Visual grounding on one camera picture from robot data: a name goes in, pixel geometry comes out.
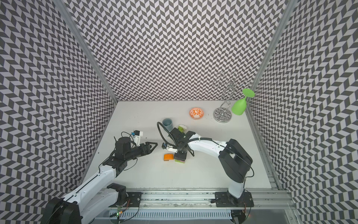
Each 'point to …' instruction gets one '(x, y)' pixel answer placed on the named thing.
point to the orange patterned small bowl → (196, 113)
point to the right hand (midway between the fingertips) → (180, 154)
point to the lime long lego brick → (180, 161)
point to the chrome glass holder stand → (230, 80)
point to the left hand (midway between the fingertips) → (154, 146)
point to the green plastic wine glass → (239, 106)
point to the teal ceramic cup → (168, 123)
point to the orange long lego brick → (167, 157)
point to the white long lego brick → (183, 127)
